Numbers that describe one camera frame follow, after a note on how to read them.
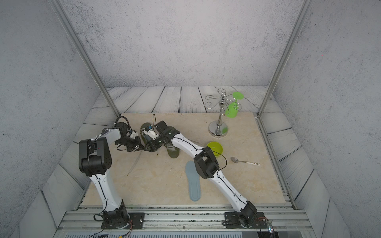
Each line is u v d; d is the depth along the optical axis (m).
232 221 0.73
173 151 0.94
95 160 0.56
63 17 0.73
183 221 0.74
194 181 0.87
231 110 0.96
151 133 0.89
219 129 1.11
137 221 0.73
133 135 0.94
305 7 0.70
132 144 0.89
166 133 0.81
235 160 0.97
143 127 1.07
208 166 0.66
